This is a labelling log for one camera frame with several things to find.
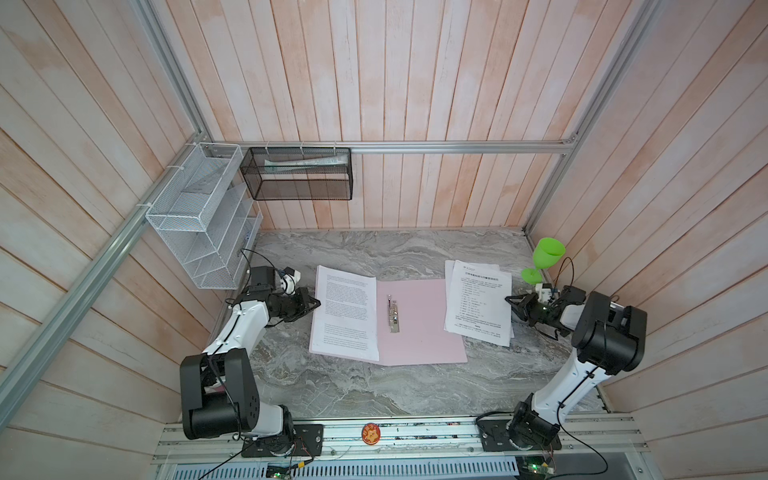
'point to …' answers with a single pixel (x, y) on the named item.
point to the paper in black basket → (282, 166)
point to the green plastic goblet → (547, 254)
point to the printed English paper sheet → (346, 322)
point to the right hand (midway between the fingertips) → (508, 298)
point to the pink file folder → (411, 327)
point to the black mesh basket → (299, 173)
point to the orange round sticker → (371, 433)
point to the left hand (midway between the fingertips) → (320, 307)
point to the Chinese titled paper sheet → (477, 306)
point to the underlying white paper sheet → (448, 272)
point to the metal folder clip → (393, 316)
